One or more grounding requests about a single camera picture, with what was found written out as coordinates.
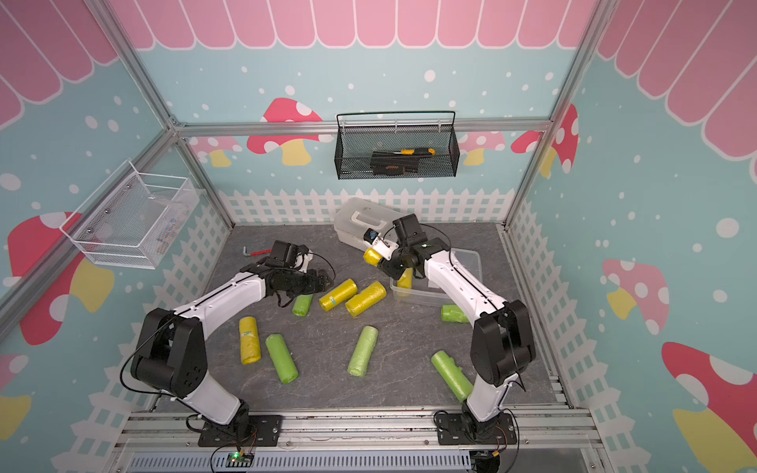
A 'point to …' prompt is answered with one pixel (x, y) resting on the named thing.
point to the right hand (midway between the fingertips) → (387, 258)
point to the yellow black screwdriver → (410, 152)
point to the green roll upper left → (302, 304)
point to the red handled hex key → (244, 252)
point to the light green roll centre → (363, 351)
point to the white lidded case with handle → (354, 216)
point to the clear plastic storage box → (423, 290)
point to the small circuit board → (241, 459)
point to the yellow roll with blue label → (372, 256)
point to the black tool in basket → (392, 164)
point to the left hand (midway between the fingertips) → (322, 289)
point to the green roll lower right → (453, 373)
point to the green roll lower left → (283, 358)
